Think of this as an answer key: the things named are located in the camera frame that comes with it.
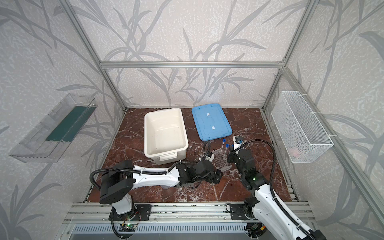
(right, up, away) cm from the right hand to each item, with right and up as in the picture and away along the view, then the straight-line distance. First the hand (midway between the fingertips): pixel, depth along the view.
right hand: (232, 140), depth 81 cm
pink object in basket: (+29, -4, -9) cm, 31 cm away
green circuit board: (-53, -41, -10) cm, 68 cm away
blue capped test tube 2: (-2, -3, 0) cm, 4 cm away
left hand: (-7, -16, -3) cm, 17 cm away
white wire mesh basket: (+25, +4, -20) cm, 33 cm away
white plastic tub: (-42, -2, +20) cm, 46 cm away
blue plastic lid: (-10, +10, +31) cm, 34 cm away
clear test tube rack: (-5, -13, +10) cm, 17 cm away
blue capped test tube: (-1, -4, +23) cm, 23 cm away
